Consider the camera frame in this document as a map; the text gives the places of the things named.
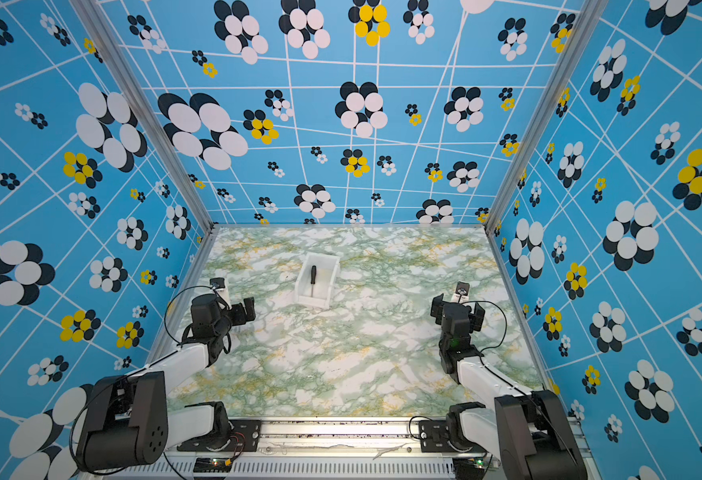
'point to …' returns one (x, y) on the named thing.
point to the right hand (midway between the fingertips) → (462, 300)
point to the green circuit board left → (212, 465)
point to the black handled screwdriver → (313, 278)
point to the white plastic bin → (326, 267)
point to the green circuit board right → (469, 466)
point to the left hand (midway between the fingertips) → (239, 299)
